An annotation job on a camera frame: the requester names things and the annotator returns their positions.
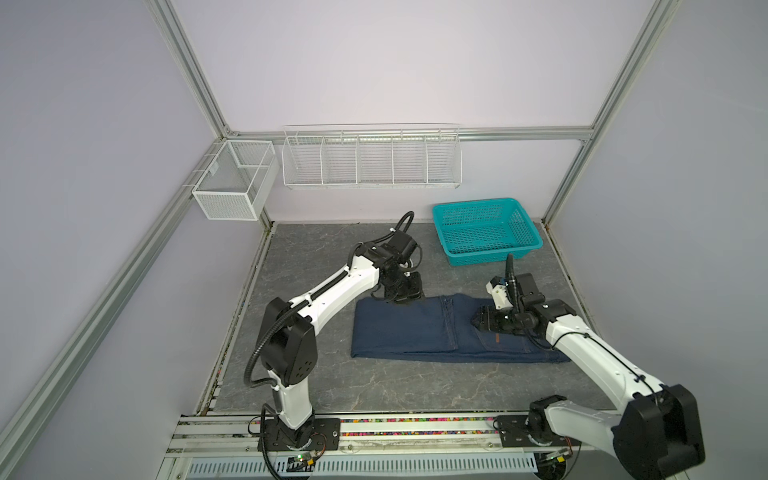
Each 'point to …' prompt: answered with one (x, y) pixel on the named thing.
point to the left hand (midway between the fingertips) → (422, 304)
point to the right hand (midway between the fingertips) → (484, 322)
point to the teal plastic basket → (484, 230)
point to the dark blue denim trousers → (437, 326)
